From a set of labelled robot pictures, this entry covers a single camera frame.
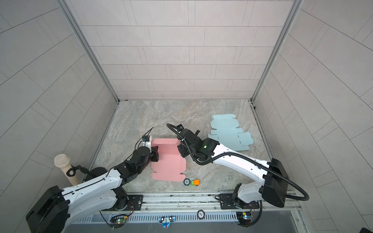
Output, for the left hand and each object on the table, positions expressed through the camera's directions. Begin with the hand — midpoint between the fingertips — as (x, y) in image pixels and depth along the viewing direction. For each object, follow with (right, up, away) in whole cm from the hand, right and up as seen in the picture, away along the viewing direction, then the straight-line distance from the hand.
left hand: (162, 146), depth 83 cm
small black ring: (+14, -18, -6) cm, 24 cm away
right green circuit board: (+42, -30, -16) cm, 54 cm away
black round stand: (-36, -13, -4) cm, 39 cm away
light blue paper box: (+40, +5, +14) cm, 43 cm away
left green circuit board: (-16, -30, -19) cm, 39 cm away
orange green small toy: (+19, -18, -8) cm, 27 cm away
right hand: (+11, +2, -8) cm, 14 cm away
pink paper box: (+5, -9, -4) cm, 11 cm away
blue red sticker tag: (+5, -30, -18) cm, 35 cm away
